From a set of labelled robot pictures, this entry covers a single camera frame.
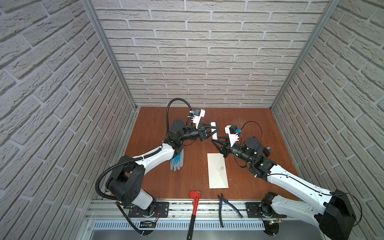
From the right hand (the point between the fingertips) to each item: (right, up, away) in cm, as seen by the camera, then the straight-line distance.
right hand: (214, 138), depth 71 cm
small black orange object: (+39, -9, +24) cm, 47 cm away
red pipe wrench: (-9, -31, +7) cm, 33 cm away
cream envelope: (+4, -22, +16) cm, 27 cm away
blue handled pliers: (+5, -33, +5) cm, 34 cm away
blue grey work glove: (-20, -17, +17) cm, 32 cm away
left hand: (+2, +5, -3) cm, 6 cm away
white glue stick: (0, +1, -2) cm, 2 cm away
